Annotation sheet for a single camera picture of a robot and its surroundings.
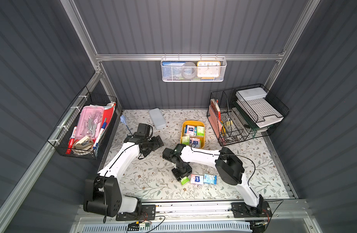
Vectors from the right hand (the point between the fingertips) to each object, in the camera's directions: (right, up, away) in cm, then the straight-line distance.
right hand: (182, 177), depth 85 cm
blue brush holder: (-35, +34, -1) cm, 48 cm away
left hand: (-15, +18, +1) cm, 23 cm away
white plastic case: (-19, +35, +29) cm, 49 cm away
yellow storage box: (+8, +32, +21) cm, 39 cm away
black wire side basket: (-44, +21, -20) cm, 53 cm away
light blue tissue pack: (+16, 0, -2) cm, 16 cm away
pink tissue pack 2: (+8, +19, +9) cm, 23 cm away
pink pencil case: (-47, +33, -12) cm, 58 cm away
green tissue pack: (+12, +26, +13) cm, 32 cm away
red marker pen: (-51, +23, -19) cm, 59 cm away
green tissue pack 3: (+1, -1, -4) cm, 4 cm away
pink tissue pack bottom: (+8, -1, -2) cm, 9 cm away
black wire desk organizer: (+41, +38, +23) cm, 61 cm away
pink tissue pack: (+5, +27, +12) cm, 30 cm away
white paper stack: (+49, +46, +13) cm, 68 cm away
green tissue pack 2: (+2, +20, +11) cm, 23 cm away
